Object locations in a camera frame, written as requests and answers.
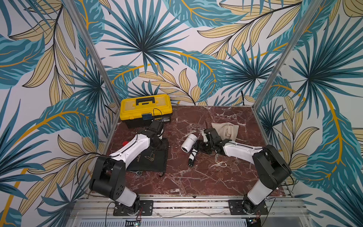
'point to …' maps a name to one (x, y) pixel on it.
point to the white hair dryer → (187, 146)
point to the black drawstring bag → (151, 159)
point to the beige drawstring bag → (226, 131)
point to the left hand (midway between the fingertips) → (163, 148)
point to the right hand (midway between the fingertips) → (195, 147)
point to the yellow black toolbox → (136, 111)
